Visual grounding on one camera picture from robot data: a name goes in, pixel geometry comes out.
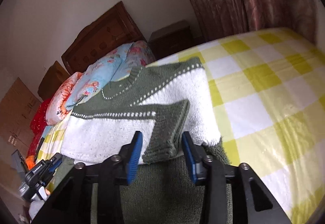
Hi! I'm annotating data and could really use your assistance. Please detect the red cloth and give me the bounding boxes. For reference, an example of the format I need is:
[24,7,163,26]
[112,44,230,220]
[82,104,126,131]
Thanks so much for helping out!
[25,98,51,169]

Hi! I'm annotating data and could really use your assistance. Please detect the light blue floral quilt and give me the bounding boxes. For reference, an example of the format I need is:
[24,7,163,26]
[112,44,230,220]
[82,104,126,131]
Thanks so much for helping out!
[65,41,155,110]

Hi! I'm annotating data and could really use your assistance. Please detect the dark wooden headboard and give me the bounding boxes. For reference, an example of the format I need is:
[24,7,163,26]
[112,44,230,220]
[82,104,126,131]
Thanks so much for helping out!
[61,1,145,75]

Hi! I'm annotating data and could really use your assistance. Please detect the green and white knit sweater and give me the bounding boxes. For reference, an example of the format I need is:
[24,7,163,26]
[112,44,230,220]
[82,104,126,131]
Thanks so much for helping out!
[60,57,228,223]

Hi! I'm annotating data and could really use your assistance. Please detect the yellow checkered bed sheet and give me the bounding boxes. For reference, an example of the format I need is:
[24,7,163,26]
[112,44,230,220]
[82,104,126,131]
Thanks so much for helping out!
[37,28,324,223]

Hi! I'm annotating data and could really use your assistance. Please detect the dark wooden nightstand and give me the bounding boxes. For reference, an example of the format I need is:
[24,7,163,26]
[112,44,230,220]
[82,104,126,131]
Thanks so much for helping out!
[148,20,204,61]

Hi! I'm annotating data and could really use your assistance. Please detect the brown cardboard box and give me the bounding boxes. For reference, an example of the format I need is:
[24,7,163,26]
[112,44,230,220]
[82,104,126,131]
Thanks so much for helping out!
[37,61,70,101]

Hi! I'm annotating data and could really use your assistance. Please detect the pink floral pillow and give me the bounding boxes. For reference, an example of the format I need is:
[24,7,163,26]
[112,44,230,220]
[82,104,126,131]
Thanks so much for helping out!
[45,72,83,125]

